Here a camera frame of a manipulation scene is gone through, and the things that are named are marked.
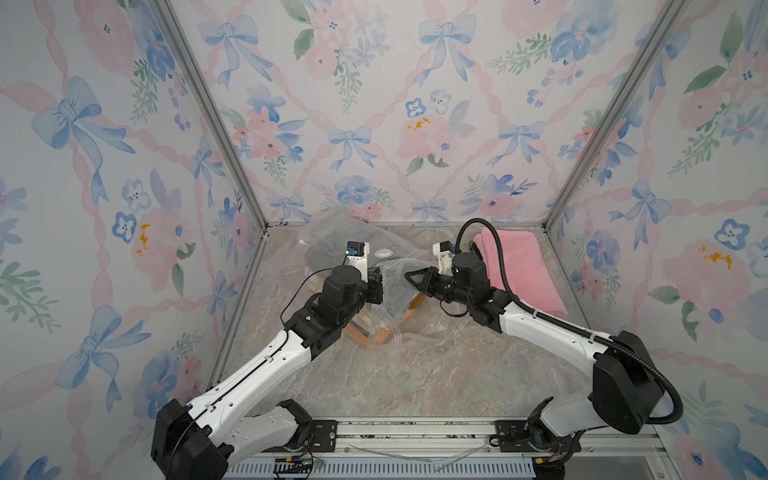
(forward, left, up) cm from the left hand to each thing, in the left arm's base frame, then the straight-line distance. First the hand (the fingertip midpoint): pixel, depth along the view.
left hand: (381, 268), depth 74 cm
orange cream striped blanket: (-8, +5, -17) cm, 19 cm away
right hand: (+1, -6, -5) cm, 8 cm away
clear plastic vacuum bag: (+25, +28, -21) cm, 43 cm away
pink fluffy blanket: (+16, -48, -21) cm, 55 cm away
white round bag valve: (+9, 0, -5) cm, 11 cm away
